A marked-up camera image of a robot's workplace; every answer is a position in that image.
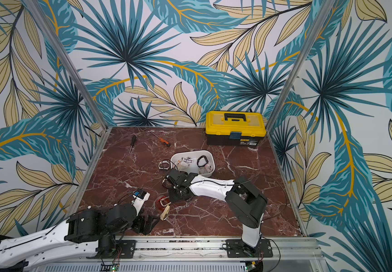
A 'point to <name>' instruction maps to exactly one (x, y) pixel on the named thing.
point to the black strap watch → (202, 156)
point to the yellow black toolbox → (234, 128)
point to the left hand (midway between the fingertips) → (149, 219)
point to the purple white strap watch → (187, 160)
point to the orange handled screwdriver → (162, 140)
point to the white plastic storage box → (200, 162)
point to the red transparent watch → (158, 205)
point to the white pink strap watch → (208, 168)
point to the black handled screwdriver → (133, 141)
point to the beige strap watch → (183, 165)
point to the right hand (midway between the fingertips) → (173, 197)
